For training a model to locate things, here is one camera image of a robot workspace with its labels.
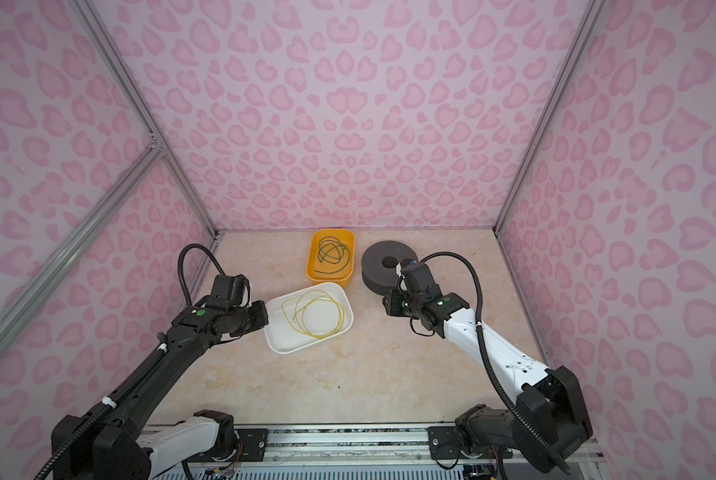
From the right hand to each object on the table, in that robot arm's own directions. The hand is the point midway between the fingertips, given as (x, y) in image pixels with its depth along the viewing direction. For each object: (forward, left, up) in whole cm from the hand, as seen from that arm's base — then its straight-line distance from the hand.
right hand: (388, 298), depth 82 cm
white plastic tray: (-9, +29, -6) cm, 31 cm away
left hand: (-3, +33, -2) cm, 33 cm away
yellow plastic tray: (+15, +15, -12) cm, 24 cm away
